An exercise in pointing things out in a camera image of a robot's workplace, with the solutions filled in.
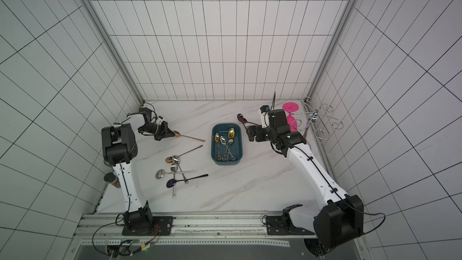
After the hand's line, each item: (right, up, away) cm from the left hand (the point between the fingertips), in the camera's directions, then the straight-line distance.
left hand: (174, 134), depth 101 cm
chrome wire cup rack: (+70, +11, -28) cm, 76 cm away
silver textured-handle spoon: (+7, -26, -20) cm, 34 cm away
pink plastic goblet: (+62, +15, -20) cm, 67 cm away
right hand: (+42, +5, -21) cm, 47 cm away
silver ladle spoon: (-2, -18, -14) cm, 23 cm away
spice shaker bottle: (-20, -17, -24) cm, 35 cm away
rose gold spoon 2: (+2, -12, -11) cm, 16 cm away
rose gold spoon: (+1, 0, +1) cm, 2 cm away
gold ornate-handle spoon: (+25, -2, -2) cm, 25 cm away
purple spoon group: (+5, -22, -17) cm, 28 cm away
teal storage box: (+31, -5, -4) cm, 31 cm away
